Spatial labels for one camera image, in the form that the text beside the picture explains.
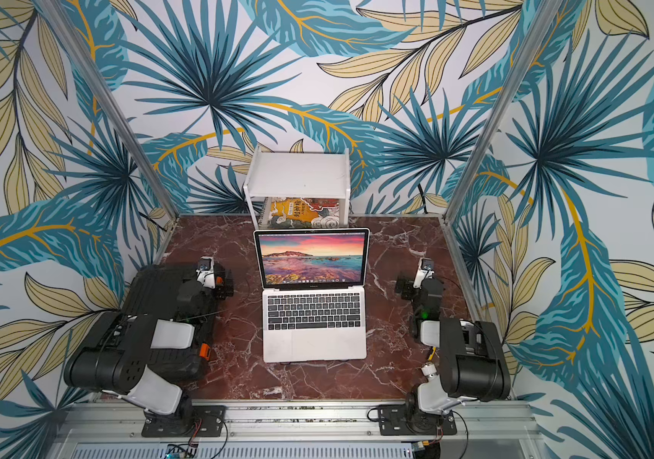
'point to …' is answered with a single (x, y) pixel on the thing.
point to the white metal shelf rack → (298, 175)
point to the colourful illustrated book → (301, 212)
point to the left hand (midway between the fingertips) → (215, 272)
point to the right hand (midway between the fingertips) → (400, 272)
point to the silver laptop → (314, 296)
